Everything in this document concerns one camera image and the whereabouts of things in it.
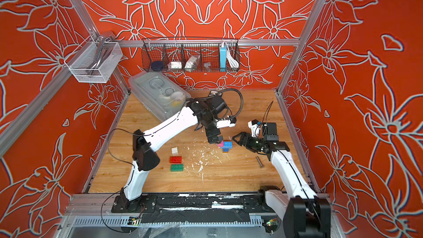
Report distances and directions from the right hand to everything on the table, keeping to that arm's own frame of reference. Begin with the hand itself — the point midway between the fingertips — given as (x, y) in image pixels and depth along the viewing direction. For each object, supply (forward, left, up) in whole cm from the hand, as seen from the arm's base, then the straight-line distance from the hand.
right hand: (235, 139), depth 80 cm
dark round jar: (+39, +45, +16) cm, 62 cm away
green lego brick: (-10, +30, -12) cm, 34 cm away
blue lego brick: (0, +4, -12) cm, 13 cm away
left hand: (+3, +8, +4) cm, 10 cm away
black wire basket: (+46, +20, +19) cm, 54 cm away
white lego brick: (-2, +32, -11) cm, 34 cm away
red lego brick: (-6, +31, -11) cm, 33 cm away
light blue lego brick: (0, +4, -6) cm, 7 cm away
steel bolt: (-8, -15, -12) cm, 21 cm away
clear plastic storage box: (+25, +43, +6) cm, 50 cm away
